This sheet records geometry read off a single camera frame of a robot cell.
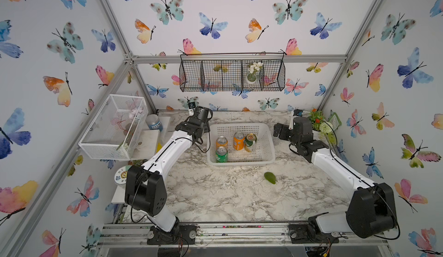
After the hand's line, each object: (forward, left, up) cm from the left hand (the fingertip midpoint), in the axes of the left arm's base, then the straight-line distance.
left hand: (200, 122), depth 87 cm
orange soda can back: (-4, -20, -12) cm, 23 cm away
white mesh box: (-9, +36, +5) cm, 38 cm away
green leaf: (-21, -35, -21) cm, 46 cm away
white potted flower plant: (+1, -63, -7) cm, 64 cm away
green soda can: (-13, -10, -10) cm, 19 cm away
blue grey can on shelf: (-1, +22, +2) cm, 23 cm away
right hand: (-3, -42, 0) cm, 42 cm away
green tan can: (-4, -26, -11) cm, 28 cm away
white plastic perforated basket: (-7, -34, -21) cm, 41 cm away
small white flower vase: (+24, -27, +9) cm, 38 cm away
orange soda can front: (-5, -10, -10) cm, 15 cm away
